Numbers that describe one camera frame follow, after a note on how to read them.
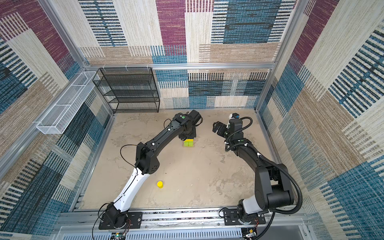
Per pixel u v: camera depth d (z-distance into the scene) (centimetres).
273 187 44
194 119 78
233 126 69
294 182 40
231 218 73
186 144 99
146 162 61
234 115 79
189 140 86
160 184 83
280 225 73
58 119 71
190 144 99
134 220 73
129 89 108
